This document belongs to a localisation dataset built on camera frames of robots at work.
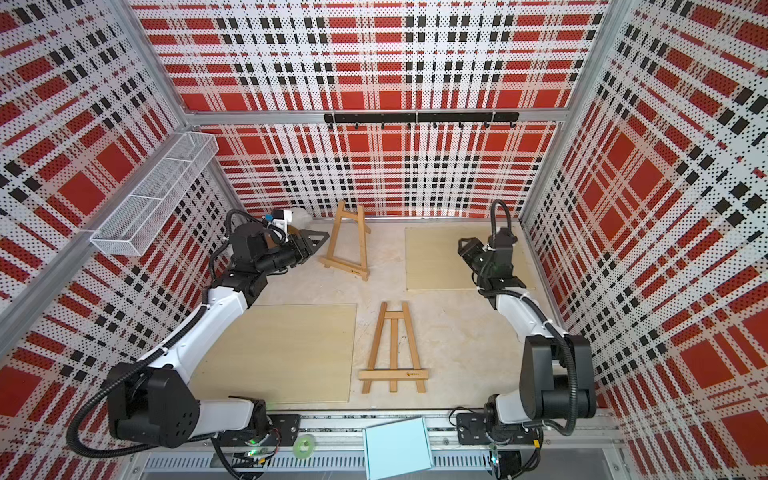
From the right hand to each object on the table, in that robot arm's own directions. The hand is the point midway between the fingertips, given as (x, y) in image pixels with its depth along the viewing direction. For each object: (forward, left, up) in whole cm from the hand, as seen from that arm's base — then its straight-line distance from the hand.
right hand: (463, 243), depth 88 cm
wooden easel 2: (+1, +33, -15) cm, 36 cm away
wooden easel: (-33, +21, -15) cm, 42 cm away
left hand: (-6, +37, +9) cm, 39 cm away
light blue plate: (-50, +20, -15) cm, 56 cm away
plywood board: (-25, +56, -23) cm, 65 cm away
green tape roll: (-49, +43, -18) cm, 68 cm away
